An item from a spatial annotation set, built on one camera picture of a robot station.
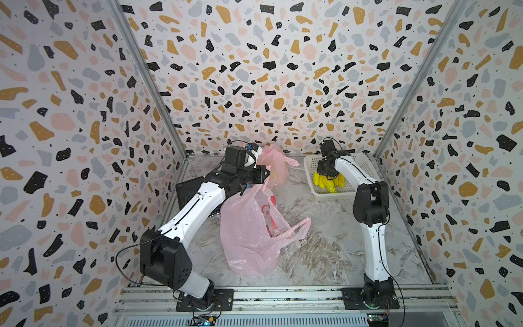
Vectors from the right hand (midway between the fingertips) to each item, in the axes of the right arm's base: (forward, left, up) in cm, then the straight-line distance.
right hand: (326, 170), depth 106 cm
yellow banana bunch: (-11, 0, +2) cm, 11 cm away
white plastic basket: (+8, -21, -1) cm, 22 cm away
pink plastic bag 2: (-35, +34, +3) cm, 49 cm away
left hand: (-19, +27, +20) cm, 39 cm away
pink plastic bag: (-2, +25, +7) cm, 26 cm away
